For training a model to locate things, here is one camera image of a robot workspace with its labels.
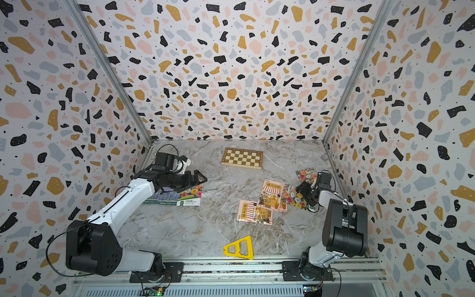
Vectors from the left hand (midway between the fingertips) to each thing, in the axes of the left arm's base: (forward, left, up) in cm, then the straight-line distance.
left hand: (201, 181), depth 83 cm
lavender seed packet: (+1, +20, -15) cm, 25 cm away
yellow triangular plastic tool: (-24, -16, -16) cm, 33 cm away
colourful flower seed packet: (+1, +9, -16) cm, 19 cm away
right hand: (+2, -49, -14) cm, 51 cm away
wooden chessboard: (+25, -18, -14) cm, 33 cm away
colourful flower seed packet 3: (+14, -56, -17) cm, 60 cm away
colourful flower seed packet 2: (+1, -43, -17) cm, 46 cm away
